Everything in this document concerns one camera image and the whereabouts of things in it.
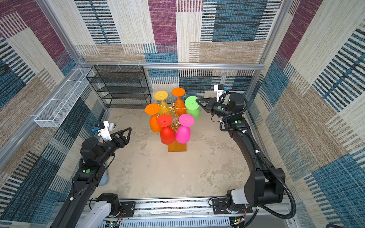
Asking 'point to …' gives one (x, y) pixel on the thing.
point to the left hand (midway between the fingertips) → (128, 129)
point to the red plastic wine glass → (167, 133)
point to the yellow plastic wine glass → (165, 109)
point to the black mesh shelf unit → (121, 86)
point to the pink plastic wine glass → (183, 133)
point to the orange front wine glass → (153, 109)
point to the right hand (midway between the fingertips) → (197, 102)
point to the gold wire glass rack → (176, 146)
